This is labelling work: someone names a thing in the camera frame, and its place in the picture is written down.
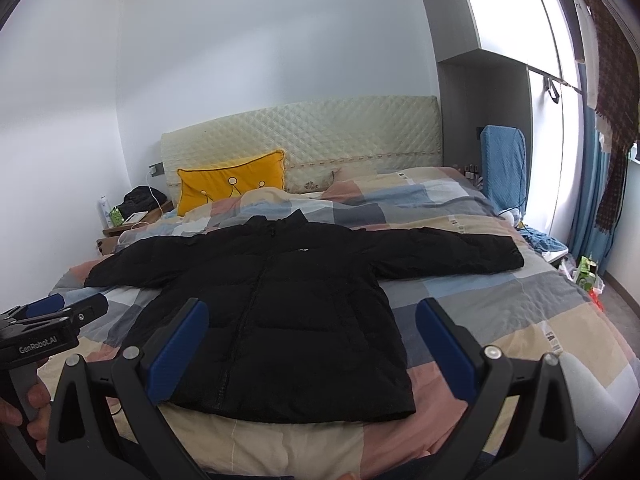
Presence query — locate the black puffer jacket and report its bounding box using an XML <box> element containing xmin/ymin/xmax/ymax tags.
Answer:
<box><xmin>86</xmin><ymin>212</ymin><xmax>524</xmax><ymax>424</ymax></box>

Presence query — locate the black clothes hanger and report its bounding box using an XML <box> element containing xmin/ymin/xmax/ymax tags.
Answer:
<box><xmin>542</xmin><ymin>75</ymin><xmax>561</xmax><ymax>104</ymax></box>

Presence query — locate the person's left hand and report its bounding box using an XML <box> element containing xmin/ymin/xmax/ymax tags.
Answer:
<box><xmin>0</xmin><ymin>378</ymin><xmax>53</xmax><ymax>456</ymax></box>

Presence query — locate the wooden nightstand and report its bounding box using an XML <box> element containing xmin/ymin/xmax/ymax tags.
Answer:
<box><xmin>96</xmin><ymin>200</ymin><xmax>175</xmax><ymax>256</ymax></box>

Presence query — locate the white spray bottle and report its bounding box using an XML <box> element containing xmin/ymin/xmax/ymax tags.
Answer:
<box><xmin>99</xmin><ymin>196</ymin><xmax>113</xmax><ymax>229</ymax></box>

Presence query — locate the green drink carton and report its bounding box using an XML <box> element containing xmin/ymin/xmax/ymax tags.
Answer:
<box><xmin>110</xmin><ymin>207</ymin><xmax>124</xmax><ymax>228</ymax></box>

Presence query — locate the blue cloth on stool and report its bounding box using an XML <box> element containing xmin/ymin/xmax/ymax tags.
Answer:
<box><xmin>518</xmin><ymin>224</ymin><xmax>568</xmax><ymax>263</ymax></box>

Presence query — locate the white box on nightstand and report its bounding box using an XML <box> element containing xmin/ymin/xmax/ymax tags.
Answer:
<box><xmin>124</xmin><ymin>211</ymin><xmax>148</xmax><ymax>224</ymax></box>

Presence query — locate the green packet on floor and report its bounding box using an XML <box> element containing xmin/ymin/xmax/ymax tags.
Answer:
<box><xmin>575</xmin><ymin>256</ymin><xmax>598</xmax><ymax>292</ymax></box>

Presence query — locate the black bag on nightstand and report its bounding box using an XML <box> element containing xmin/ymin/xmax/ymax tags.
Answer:
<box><xmin>117</xmin><ymin>185</ymin><xmax>167</xmax><ymax>219</ymax></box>

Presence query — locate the blue curtain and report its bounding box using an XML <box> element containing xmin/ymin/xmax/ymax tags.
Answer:
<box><xmin>569</xmin><ymin>104</ymin><xmax>613</xmax><ymax>276</ymax></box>

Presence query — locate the yellow crown cushion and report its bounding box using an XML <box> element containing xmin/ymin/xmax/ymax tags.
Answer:
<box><xmin>177</xmin><ymin>150</ymin><xmax>285</xmax><ymax>216</ymax></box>

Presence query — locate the blue covered chair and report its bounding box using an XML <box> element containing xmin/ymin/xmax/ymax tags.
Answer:
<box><xmin>480</xmin><ymin>125</ymin><xmax>528</xmax><ymax>214</ymax></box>

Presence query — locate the floral cream pillow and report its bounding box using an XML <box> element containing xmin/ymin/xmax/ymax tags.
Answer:
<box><xmin>284</xmin><ymin>165</ymin><xmax>338</xmax><ymax>194</ymax></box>

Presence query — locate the cream quilted headboard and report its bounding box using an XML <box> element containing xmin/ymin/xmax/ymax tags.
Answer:
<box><xmin>160</xmin><ymin>96</ymin><xmax>442</xmax><ymax>197</ymax></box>

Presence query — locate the grey white wardrobe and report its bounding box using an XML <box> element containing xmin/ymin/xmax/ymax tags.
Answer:
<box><xmin>423</xmin><ymin>0</ymin><xmax>584</xmax><ymax>242</ymax></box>

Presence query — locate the brown checked hanging garment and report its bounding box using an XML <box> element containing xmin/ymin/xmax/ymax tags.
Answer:
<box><xmin>582</xmin><ymin>0</ymin><xmax>639</xmax><ymax>232</ymax></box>

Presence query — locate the white charging cable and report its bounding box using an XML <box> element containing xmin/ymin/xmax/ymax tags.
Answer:
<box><xmin>141</xmin><ymin>167</ymin><xmax>166</xmax><ymax>212</ymax></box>

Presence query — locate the dark wall socket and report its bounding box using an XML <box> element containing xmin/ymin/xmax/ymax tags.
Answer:
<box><xmin>150</xmin><ymin>162</ymin><xmax>165</xmax><ymax>177</ymax></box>

